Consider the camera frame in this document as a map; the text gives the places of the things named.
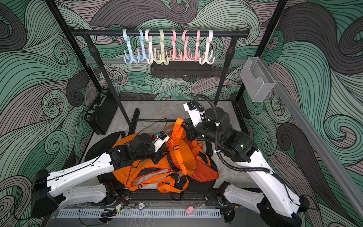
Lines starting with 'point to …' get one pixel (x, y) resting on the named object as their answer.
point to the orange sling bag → (181, 154)
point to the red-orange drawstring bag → (203, 170)
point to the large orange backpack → (160, 169)
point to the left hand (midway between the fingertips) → (168, 149)
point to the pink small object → (189, 209)
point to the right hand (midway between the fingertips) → (179, 122)
